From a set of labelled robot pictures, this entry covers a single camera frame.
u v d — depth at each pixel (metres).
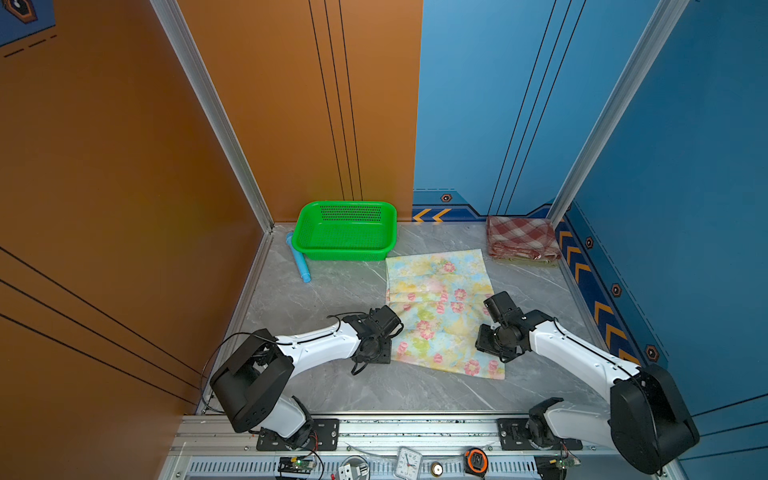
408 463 0.68
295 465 0.71
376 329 0.68
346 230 1.17
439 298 0.97
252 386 0.44
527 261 1.07
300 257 1.08
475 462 0.67
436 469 0.66
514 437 0.72
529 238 1.09
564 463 0.70
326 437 0.74
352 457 0.71
